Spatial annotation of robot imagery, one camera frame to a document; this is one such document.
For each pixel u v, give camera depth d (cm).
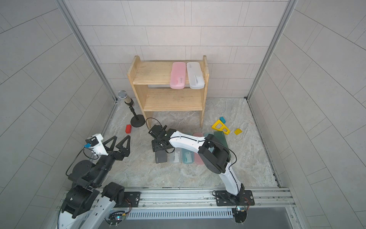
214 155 49
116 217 65
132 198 71
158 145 77
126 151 57
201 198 72
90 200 46
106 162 53
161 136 67
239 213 69
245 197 69
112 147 63
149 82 69
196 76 69
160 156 82
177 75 70
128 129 98
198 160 82
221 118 103
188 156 85
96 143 52
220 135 97
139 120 101
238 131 96
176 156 85
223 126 99
